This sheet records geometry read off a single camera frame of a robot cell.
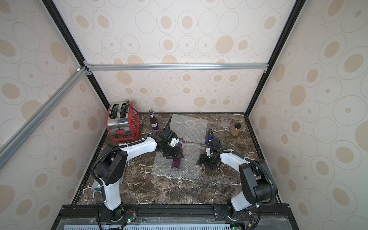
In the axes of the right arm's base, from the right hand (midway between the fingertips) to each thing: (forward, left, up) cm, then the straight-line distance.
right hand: (205, 163), depth 90 cm
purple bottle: (+24, +36, +11) cm, 45 cm away
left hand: (+2, +13, +6) cm, 14 cm away
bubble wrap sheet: (-1, +10, -1) cm, 10 cm away
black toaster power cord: (+31, +53, +22) cm, 66 cm away
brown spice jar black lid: (+24, -22, +5) cm, 33 cm away
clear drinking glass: (+38, -17, +1) cm, 42 cm away
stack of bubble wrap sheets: (+28, +12, -1) cm, 31 cm away
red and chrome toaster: (+18, +54, +17) cm, 59 cm away
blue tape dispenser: (+20, -5, 0) cm, 21 cm away
